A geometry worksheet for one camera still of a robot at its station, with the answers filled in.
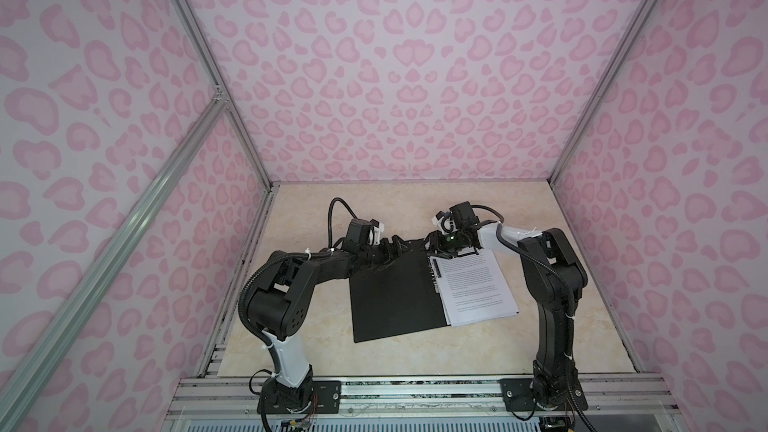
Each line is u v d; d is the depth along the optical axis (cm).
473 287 91
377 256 84
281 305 49
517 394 73
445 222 92
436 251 90
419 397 75
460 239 87
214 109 88
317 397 72
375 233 80
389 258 84
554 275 51
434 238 90
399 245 85
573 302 54
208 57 84
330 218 78
